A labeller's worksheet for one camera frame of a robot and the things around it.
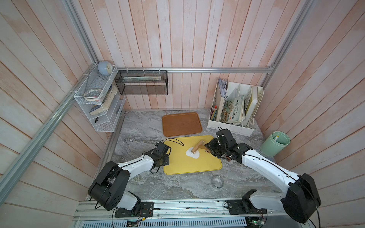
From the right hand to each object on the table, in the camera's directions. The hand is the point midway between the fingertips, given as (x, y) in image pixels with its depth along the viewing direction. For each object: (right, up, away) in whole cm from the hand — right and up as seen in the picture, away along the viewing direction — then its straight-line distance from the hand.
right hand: (203, 144), depth 83 cm
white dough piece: (-8, -7, +10) cm, 15 cm away
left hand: (-25, -13, +8) cm, 29 cm away
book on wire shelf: (-56, +26, -4) cm, 62 cm away
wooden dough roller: (0, -1, +8) cm, 8 cm away
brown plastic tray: (-15, +12, +28) cm, 34 cm away
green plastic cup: (+43, +1, 0) cm, 43 cm away
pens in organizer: (+10, +20, +15) cm, 27 cm away
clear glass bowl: (+8, -22, 0) cm, 24 cm away
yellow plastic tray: (-14, -14, +9) cm, 22 cm away
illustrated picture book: (+23, +22, +14) cm, 35 cm away
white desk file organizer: (+34, +30, +9) cm, 47 cm away
